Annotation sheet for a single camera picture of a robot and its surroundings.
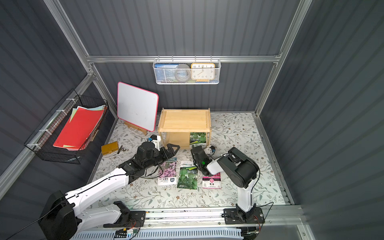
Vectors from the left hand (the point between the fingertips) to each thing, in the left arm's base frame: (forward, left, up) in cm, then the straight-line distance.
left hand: (174, 149), depth 78 cm
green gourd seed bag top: (-7, -6, -18) cm, 20 cm away
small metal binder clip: (+12, +39, -19) cm, 45 cm away
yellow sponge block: (+13, +47, -18) cm, 52 cm away
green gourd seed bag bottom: (+18, -13, -16) cm, 28 cm away
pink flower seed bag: (-10, -22, -18) cm, 30 cm away
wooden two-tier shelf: (+14, +1, +2) cm, 15 cm away
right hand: (+12, -10, -14) cm, 21 cm away
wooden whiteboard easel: (+27, +32, -15) cm, 44 cm away
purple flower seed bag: (-5, +6, -19) cm, 20 cm away
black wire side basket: (-6, +53, +16) cm, 56 cm away
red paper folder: (+10, +46, +12) cm, 49 cm away
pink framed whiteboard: (+34, +28, 0) cm, 44 cm away
